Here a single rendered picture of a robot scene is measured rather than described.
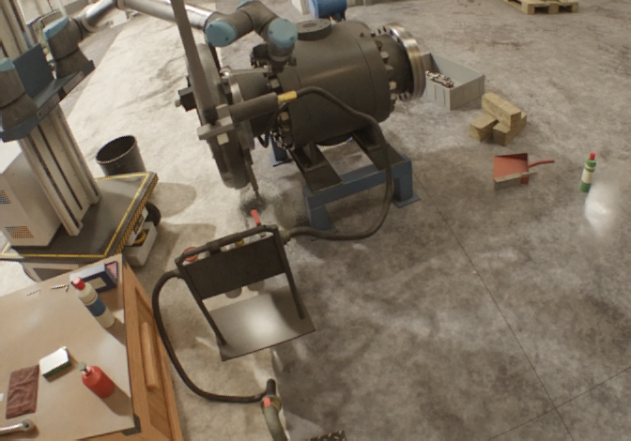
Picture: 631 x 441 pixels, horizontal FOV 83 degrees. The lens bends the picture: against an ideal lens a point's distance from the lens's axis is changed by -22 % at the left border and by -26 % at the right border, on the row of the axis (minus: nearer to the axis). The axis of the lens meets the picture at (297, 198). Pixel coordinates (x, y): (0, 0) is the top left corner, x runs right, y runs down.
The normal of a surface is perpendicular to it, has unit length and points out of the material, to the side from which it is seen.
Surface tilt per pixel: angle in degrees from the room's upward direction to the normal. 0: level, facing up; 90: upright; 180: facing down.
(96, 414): 0
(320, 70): 55
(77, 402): 0
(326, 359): 0
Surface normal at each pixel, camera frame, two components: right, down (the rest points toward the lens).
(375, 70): 0.20, 0.21
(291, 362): -0.18, -0.77
